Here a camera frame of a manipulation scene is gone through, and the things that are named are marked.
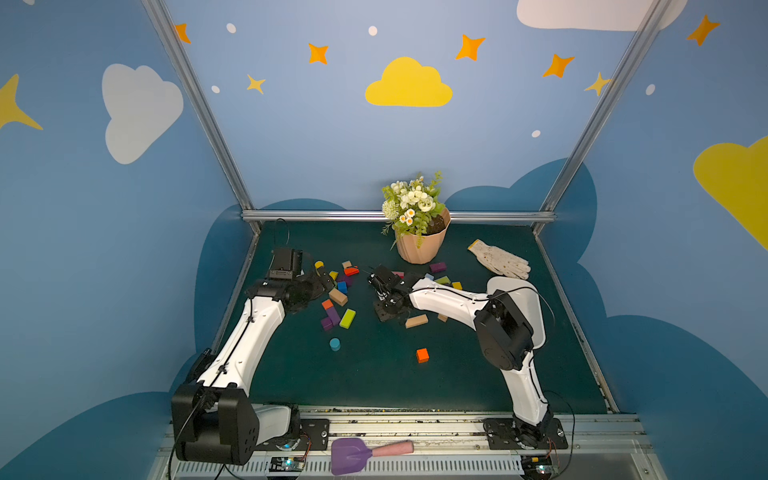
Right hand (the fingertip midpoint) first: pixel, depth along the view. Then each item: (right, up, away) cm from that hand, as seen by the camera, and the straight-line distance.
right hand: (388, 307), depth 94 cm
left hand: (-17, +9, -11) cm, 22 cm away
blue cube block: (-16, +6, +6) cm, 18 cm away
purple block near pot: (+19, +12, +16) cm, 27 cm away
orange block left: (-20, 0, +4) cm, 21 cm away
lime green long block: (+20, +8, +10) cm, 24 cm away
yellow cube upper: (+25, +6, +10) cm, 27 cm away
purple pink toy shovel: (-9, -32, -23) cm, 40 cm away
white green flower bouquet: (+6, +32, -8) cm, 33 cm away
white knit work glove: (+42, +15, +17) cm, 48 cm away
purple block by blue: (-15, +8, +11) cm, 20 cm away
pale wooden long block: (+9, -4, -1) cm, 10 cm away
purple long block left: (-18, -3, 0) cm, 18 cm away
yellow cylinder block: (-24, +14, +10) cm, 30 cm away
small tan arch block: (-15, +13, +13) cm, 24 cm away
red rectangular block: (-13, +11, +13) cm, 22 cm away
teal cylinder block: (-16, -10, -7) cm, 20 cm away
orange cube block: (+10, -13, -8) cm, 18 cm away
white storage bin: (+48, +1, +7) cm, 49 cm away
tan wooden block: (-17, +3, +4) cm, 17 cm away
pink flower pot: (+7, +21, +7) cm, 23 cm away
